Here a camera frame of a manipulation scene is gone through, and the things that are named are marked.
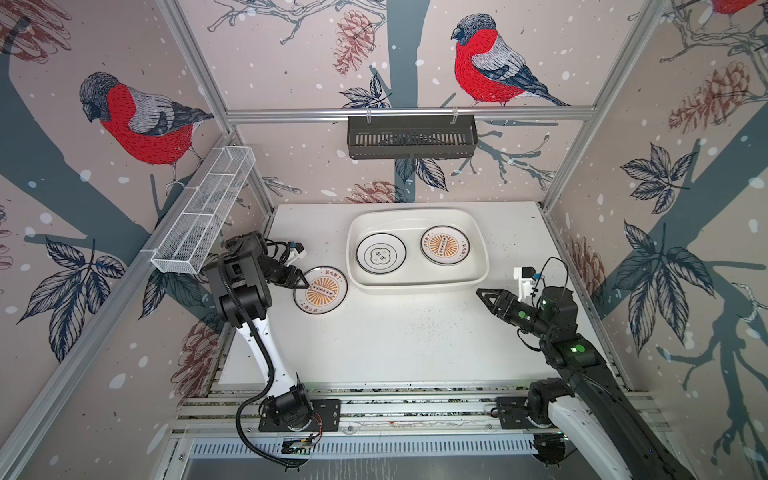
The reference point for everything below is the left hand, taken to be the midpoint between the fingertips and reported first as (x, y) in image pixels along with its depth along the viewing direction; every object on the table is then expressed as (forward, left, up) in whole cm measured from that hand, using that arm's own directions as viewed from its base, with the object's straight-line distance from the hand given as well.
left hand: (296, 284), depth 96 cm
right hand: (-14, -54, +16) cm, 58 cm away
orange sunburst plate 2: (-1, -10, -2) cm, 10 cm away
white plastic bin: (+5, -41, -2) cm, 41 cm away
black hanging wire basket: (+44, -39, +26) cm, 65 cm away
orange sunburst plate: (+16, -52, 0) cm, 54 cm away
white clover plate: (+12, -28, 0) cm, 31 cm away
